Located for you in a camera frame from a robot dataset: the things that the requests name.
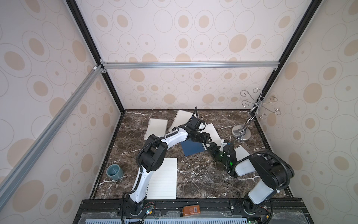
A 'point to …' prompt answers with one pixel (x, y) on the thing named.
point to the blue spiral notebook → (189, 147)
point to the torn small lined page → (241, 153)
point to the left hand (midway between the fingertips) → (212, 140)
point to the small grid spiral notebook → (157, 127)
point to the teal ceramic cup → (114, 171)
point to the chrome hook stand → (243, 132)
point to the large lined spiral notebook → (181, 118)
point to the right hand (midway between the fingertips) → (211, 146)
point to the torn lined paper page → (162, 184)
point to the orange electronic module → (190, 210)
